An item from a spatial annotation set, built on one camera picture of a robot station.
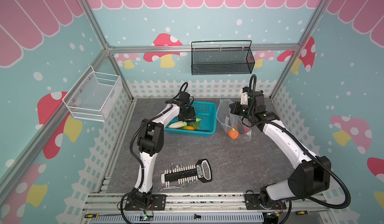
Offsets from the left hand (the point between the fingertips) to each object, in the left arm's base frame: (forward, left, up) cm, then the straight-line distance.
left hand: (190, 117), depth 101 cm
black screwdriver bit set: (-37, +4, -5) cm, 38 cm away
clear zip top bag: (-7, -30, 0) cm, 31 cm away
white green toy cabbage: (-5, +9, -2) cm, 11 cm away
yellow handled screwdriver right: (-52, -58, -5) cm, 78 cm away
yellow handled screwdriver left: (-56, +42, -5) cm, 70 cm away
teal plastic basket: (+8, -12, -4) cm, 15 cm away
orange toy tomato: (-17, -26, +7) cm, 31 cm away
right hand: (-6, -22, +20) cm, 30 cm away
